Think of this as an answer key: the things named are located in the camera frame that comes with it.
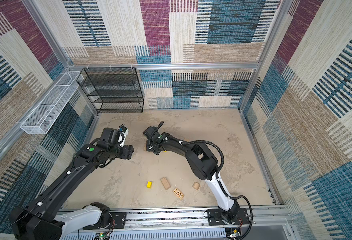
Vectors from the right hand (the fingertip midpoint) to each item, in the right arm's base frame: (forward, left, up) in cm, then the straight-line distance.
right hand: (152, 148), depth 95 cm
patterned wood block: (-27, -16, -3) cm, 31 cm away
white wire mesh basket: (0, +47, +31) cm, 56 cm away
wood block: (-22, -9, -1) cm, 23 cm away
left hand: (-8, +10, +16) cm, 20 cm away
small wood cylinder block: (-22, -26, -4) cm, 34 cm away
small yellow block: (-22, 0, -2) cm, 22 cm away
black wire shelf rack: (+42, +29, +14) cm, 53 cm away
